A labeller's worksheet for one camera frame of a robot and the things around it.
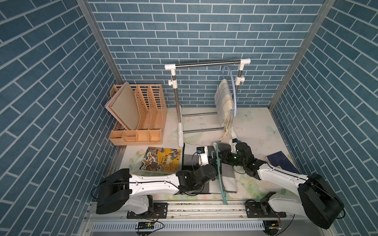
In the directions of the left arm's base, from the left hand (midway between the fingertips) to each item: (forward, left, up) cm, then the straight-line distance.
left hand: (221, 163), depth 74 cm
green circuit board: (-24, +37, -19) cm, 49 cm away
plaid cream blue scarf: (+32, -3, +13) cm, 34 cm away
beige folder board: (+40, +61, +3) cm, 73 cm away
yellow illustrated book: (+9, +34, -16) cm, 39 cm away
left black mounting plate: (-18, +31, -17) cm, 40 cm away
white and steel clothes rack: (+32, +21, -16) cm, 42 cm away
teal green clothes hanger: (+7, +1, -5) cm, 9 cm away
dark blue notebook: (+9, -40, -15) cm, 44 cm away
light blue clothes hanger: (+22, -7, +18) cm, 29 cm away
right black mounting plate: (-18, -17, -15) cm, 29 cm away
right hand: (+8, +1, -7) cm, 10 cm away
